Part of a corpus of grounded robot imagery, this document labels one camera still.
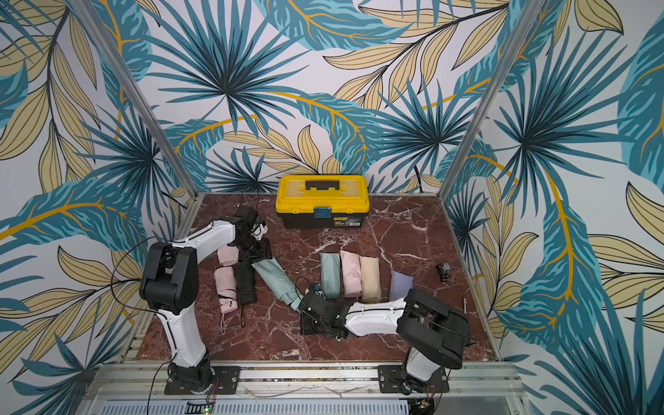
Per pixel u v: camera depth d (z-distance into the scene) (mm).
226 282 900
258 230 878
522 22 703
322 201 947
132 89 830
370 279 915
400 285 921
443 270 925
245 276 922
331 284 880
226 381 734
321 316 651
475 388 747
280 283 902
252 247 833
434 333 444
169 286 512
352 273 912
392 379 733
